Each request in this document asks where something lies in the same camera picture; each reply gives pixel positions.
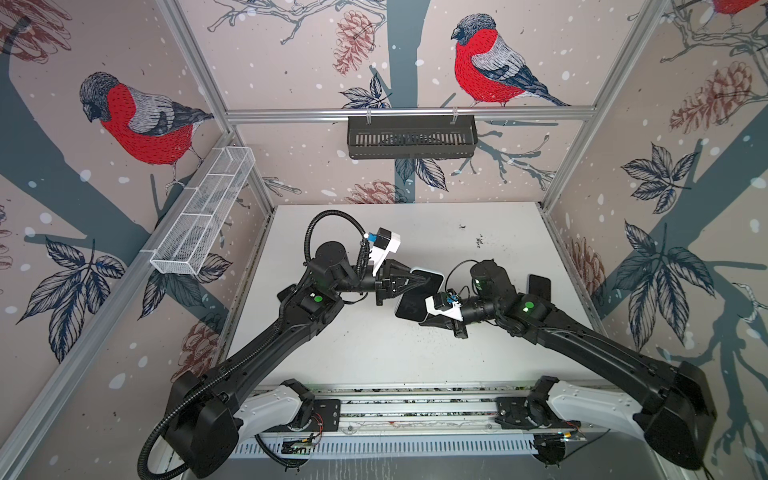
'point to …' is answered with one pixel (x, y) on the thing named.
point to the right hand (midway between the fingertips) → (418, 320)
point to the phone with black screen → (413, 305)
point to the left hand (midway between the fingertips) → (421, 286)
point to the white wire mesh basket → (203, 209)
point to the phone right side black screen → (540, 286)
